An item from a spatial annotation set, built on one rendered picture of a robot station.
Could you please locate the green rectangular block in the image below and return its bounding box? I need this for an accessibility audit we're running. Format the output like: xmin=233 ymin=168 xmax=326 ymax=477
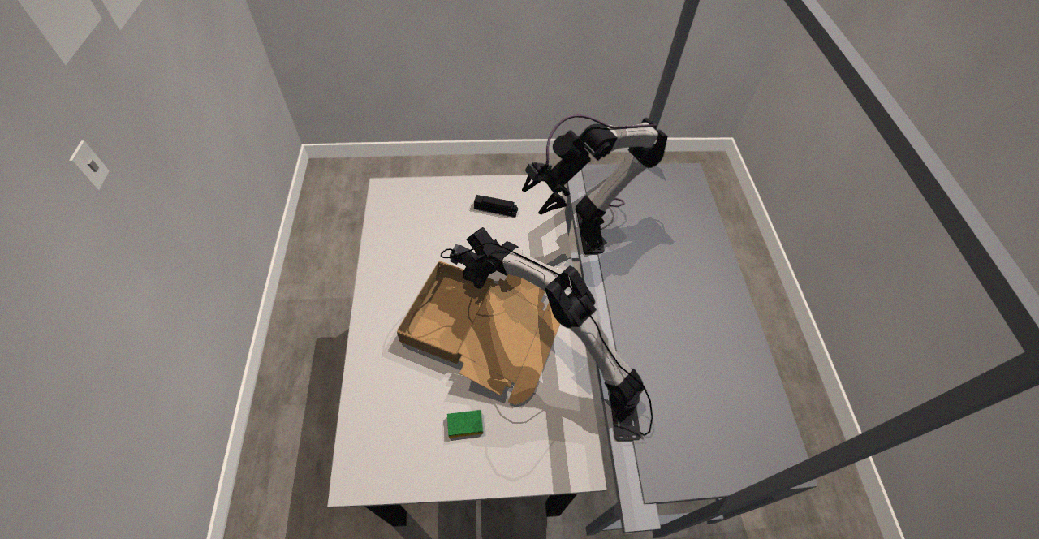
xmin=447 ymin=410 xmax=483 ymax=438

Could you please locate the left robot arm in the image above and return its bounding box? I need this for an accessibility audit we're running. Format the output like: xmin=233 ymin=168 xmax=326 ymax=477
xmin=467 ymin=227 xmax=644 ymax=441

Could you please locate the dark grey overhead beam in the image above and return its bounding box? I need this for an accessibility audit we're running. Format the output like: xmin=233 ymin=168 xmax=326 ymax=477
xmin=784 ymin=0 xmax=1039 ymax=374

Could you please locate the grey flat panel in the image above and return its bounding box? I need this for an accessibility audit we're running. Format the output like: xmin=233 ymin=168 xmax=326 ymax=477
xmin=567 ymin=163 xmax=808 ymax=533

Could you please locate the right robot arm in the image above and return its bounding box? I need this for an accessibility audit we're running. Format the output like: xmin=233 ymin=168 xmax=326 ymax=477
xmin=553 ymin=123 xmax=668 ymax=254

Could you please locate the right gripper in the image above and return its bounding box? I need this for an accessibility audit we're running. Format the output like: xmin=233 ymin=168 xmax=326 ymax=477
xmin=522 ymin=159 xmax=577 ymax=215

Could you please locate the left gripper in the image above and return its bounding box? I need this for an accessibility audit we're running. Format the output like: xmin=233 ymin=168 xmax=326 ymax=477
xmin=451 ymin=245 xmax=492 ymax=288

